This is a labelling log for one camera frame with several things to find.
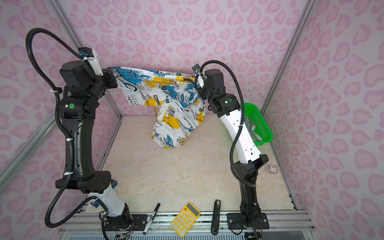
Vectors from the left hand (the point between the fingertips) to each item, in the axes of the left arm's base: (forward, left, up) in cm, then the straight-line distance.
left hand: (108, 65), depth 61 cm
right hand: (+5, -42, -10) cm, 43 cm away
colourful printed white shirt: (+7, -26, -29) cm, 40 cm away
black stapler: (-48, -43, -54) cm, 84 cm away
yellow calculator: (-47, -28, -55) cm, 77 cm away
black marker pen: (-46, -12, -55) cm, 72 cm away
